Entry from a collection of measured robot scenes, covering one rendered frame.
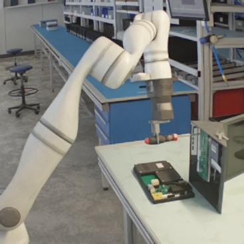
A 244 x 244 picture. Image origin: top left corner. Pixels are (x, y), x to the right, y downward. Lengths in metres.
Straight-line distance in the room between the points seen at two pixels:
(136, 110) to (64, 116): 1.88
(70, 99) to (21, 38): 11.34
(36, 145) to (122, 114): 1.86
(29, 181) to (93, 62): 0.30
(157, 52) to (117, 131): 1.62
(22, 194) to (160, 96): 0.49
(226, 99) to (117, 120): 0.83
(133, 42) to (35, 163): 0.38
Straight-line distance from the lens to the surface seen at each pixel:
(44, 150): 0.91
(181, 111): 2.88
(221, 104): 3.05
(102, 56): 0.92
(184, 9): 2.48
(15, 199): 0.93
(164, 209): 1.22
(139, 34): 1.07
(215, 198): 1.27
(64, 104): 0.91
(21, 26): 12.22
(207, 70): 2.81
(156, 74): 1.18
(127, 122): 2.77
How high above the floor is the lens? 1.60
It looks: 17 degrees down
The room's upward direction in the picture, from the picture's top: 2 degrees counter-clockwise
